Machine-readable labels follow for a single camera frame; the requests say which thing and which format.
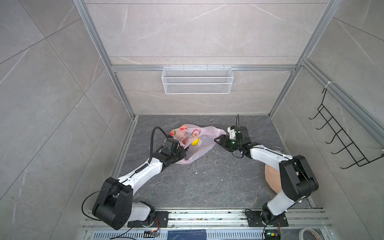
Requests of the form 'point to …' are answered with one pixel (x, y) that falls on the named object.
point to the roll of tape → (301, 232)
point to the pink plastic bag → (205, 135)
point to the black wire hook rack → (340, 134)
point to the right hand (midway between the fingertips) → (216, 140)
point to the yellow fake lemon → (195, 142)
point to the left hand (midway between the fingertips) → (186, 149)
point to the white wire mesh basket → (197, 80)
